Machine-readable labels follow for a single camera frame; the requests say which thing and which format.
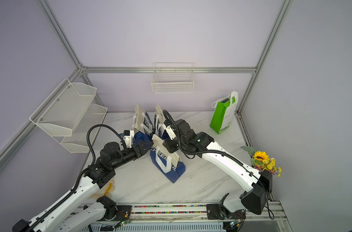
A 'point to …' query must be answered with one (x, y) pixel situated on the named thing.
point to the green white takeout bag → (223, 112)
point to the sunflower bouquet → (261, 161)
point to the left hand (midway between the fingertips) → (151, 146)
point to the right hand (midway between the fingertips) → (169, 144)
